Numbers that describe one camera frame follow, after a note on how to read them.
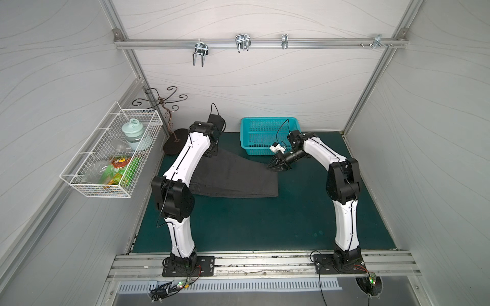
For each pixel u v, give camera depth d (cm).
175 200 48
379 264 77
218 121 68
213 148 77
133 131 65
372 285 70
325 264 73
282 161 82
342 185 58
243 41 76
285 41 78
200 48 78
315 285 70
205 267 73
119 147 69
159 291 68
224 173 93
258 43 79
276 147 90
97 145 64
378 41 76
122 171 62
